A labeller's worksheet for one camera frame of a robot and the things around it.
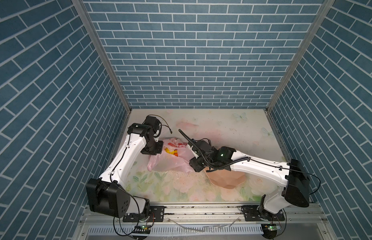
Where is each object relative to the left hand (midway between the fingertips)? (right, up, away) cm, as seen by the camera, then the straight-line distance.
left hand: (158, 151), depth 79 cm
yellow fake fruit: (+7, -2, +11) cm, 13 cm away
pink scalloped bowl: (+37, -16, +5) cm, 41 cm away
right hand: (+17, -4, -2) cm, 18 cm away
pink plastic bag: (+9, -3, +2) cm, 10 cm away
